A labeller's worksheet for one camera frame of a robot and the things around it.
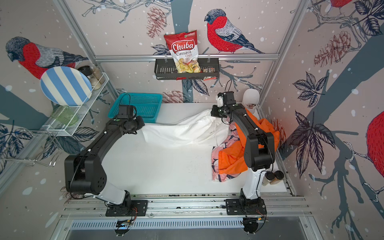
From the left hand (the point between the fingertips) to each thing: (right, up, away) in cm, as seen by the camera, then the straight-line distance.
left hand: (144, 119), depth 90 cm
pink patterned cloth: (+57, -12, +8) cm, 59 cm away
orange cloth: (+53, -23, -2) cm, 58 cm away
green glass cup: (-31, +3, -20) cm, 37 cm away
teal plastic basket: (-4, +9, +18) cm, 20 cm away
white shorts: (+38, -7, +3) cm, 38 cm away
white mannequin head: (+74, +16, +22) cm, 79 cm away
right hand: (+42, +5, +4) cm, 42 cm away
